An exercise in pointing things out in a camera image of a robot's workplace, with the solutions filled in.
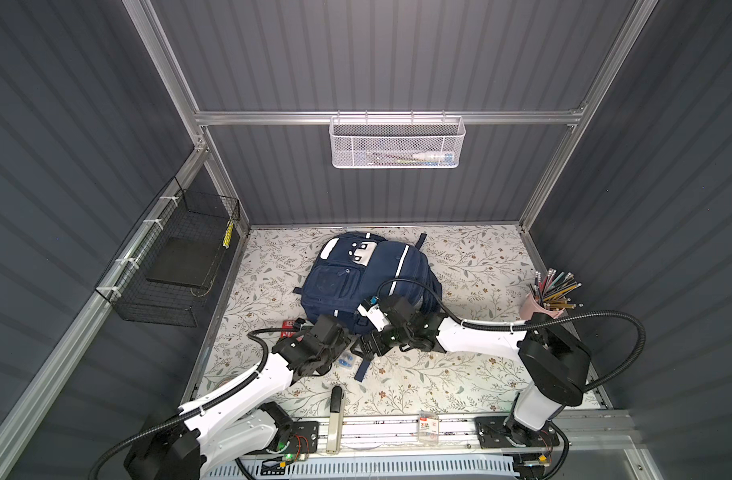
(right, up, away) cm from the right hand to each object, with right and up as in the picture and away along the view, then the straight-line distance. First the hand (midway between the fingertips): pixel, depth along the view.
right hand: (364, 344), depth 82 cm
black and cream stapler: (-7, -18, -11) cm, 22 cm away
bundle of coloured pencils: (+56, +14, +6) cm, 58 cm away
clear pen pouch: (-5, -6, +4) cm, 9 cm away
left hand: (-5, 0, +1) cm, 5 cm away
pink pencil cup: (+49, +9, +6) cm, 50 cm away
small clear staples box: (+16, -18, -9) cm, 26 cm away
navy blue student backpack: (-3, +21, +11) cm, 24 cm away
